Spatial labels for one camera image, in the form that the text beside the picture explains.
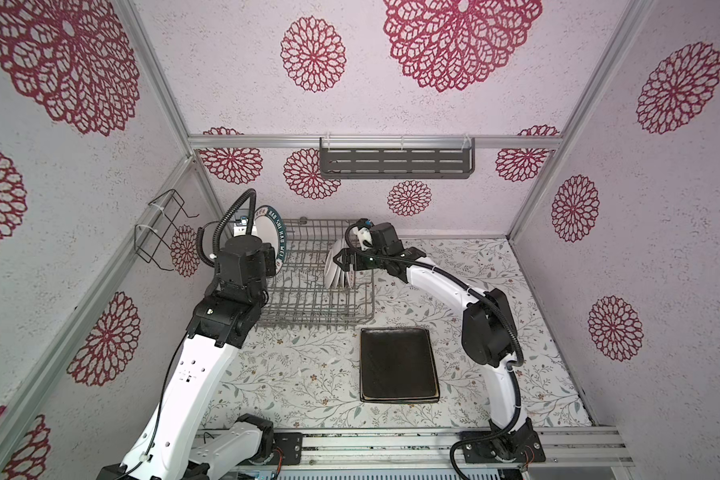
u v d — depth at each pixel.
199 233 0.48
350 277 1.06
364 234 0.83
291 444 0.75
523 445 0.64
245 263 0.44
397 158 0.99
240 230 0.53
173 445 0.37
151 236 0.75
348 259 0.81
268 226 0.77
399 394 0.79
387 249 0.73
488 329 0.55
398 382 0.80
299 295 1.03
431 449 0.76
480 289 0.57
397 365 0.82
